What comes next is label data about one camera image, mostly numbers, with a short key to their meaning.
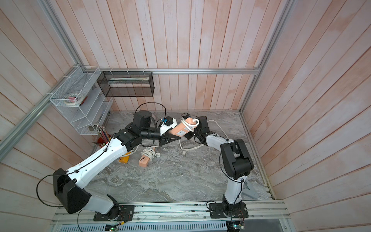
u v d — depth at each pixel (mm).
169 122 564
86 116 776
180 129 624
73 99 686
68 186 395
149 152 893
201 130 763
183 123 602
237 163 510
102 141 893
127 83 1058
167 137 616
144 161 841
